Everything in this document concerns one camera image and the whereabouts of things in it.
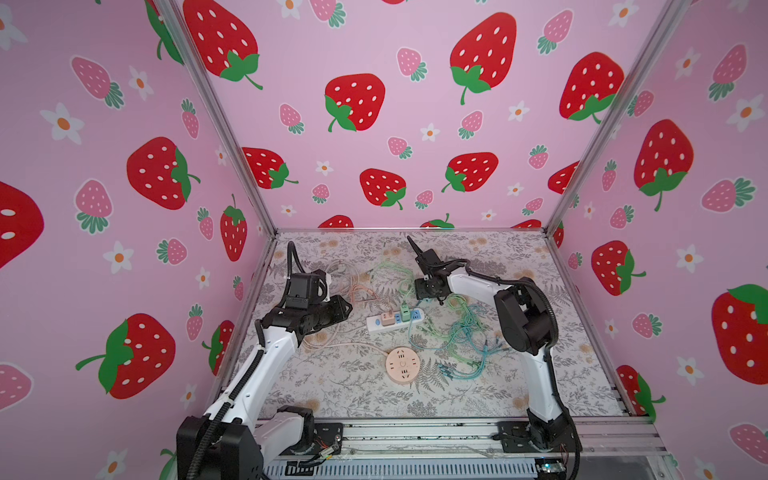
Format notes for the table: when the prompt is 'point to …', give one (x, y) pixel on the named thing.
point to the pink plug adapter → (388, 318)
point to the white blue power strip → (375, 322)
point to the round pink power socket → (402, 364)
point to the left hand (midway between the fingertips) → (349, 306)
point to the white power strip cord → (336, 343)
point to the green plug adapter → (405, 312)
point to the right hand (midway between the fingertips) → (423, 289)
